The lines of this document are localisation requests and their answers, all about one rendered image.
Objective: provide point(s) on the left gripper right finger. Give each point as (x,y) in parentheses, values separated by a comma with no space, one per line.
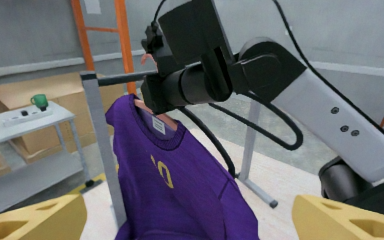
(316,218)

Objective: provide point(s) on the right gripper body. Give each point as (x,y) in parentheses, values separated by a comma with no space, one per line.
(164,94)

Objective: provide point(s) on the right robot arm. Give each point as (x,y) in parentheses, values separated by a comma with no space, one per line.
(192,31)

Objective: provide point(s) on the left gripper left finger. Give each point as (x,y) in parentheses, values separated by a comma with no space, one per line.
(63,218)

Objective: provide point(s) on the purple t-shirt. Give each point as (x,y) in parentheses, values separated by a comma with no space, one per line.
(172,187)

